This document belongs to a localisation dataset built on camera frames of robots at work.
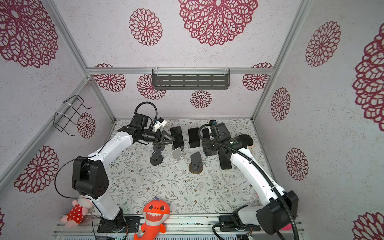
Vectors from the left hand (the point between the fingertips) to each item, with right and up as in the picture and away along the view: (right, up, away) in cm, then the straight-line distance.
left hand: (171, 142), depth 80 cm
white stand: (+3, -13, +15) cm, 20 cm away
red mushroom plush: (-45, -34, -7) cm, 57 cm away
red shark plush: (-7, -33, -10) cm, 35 cm away
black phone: (+32, -12, +15) cm, 37 cm away
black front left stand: (-11, -11, +14) cm, 21 cm away
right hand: (+20, +2, -1) cm, 20 cm away
